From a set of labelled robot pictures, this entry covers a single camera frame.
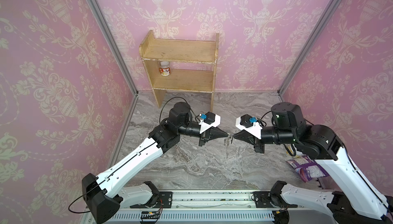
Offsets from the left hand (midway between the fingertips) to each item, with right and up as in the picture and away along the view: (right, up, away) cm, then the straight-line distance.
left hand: (225, 136), depth 57 cm
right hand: (+4, +1, 0) cm, 4 cm away
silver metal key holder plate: (+1, -3, +1) cm, 3 cm away
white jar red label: (-32, +35, +40) cm, 62 cm away
